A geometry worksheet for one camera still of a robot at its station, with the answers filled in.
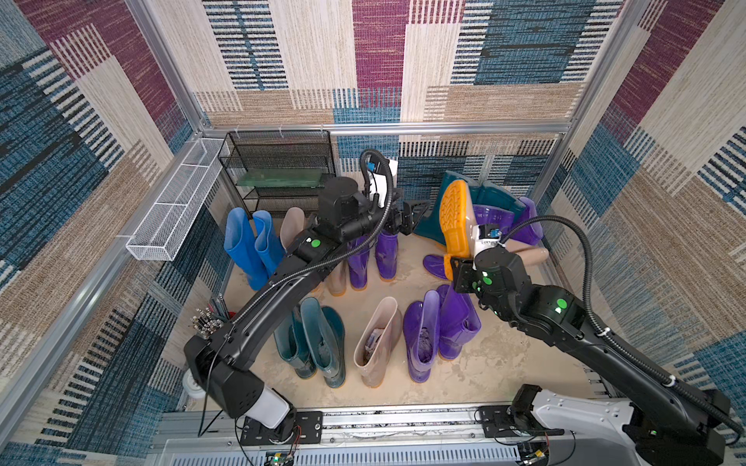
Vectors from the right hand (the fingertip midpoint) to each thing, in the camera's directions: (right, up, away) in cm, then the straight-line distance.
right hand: (462, 264), depth 69 cm
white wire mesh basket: (-86, +14, +28) cm, 92 cm away
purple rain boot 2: (+22, +8, +11) cm, 26 cm away
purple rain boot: (-25, +1, +13) cm, 28 cm away
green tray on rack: (-42, +28, +35) cm, 61 cm away
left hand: (-11, +14, -6) cm, 19 cm away
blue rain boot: (-48, +5, +9) cm, 49 cm away
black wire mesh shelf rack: (-44, +38, +34) cm, 67 cm away
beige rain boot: (-32, -7, +21) cm, 39 cm away
